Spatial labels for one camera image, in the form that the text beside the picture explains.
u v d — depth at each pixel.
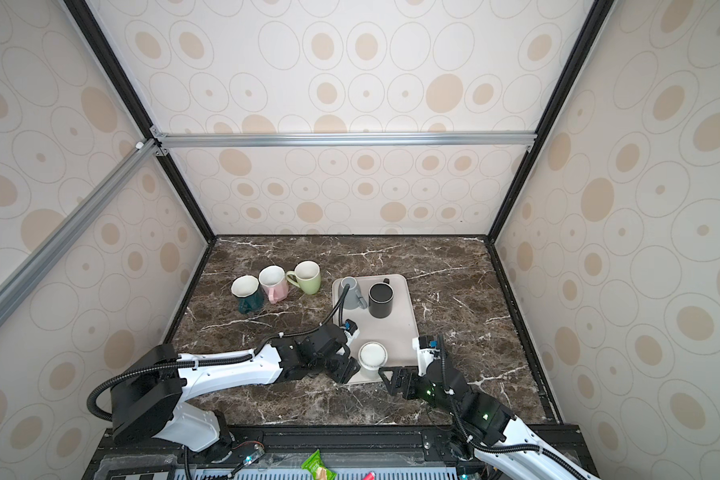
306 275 0.99
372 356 0.81
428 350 0.69
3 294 0.53
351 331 0.74
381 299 0.90
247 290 0.95
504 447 0.52
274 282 0.95
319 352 0.63
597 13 0.67
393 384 0.67
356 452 0.73
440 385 0.55
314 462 0.70
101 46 0.72
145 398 0.42
